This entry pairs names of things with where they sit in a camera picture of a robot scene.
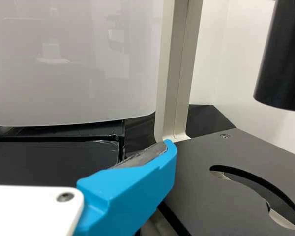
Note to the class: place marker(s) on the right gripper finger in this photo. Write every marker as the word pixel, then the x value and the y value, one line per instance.
pixel 132 186

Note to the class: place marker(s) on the black platform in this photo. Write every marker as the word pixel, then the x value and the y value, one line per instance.
pixel 137 137

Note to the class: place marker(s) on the black tray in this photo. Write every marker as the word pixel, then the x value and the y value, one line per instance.
pixel 39 157

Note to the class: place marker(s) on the cream microscope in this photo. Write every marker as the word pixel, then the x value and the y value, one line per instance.
pixel 236 157

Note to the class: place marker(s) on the white box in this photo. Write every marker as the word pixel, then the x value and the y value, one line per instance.
pixel 64 61

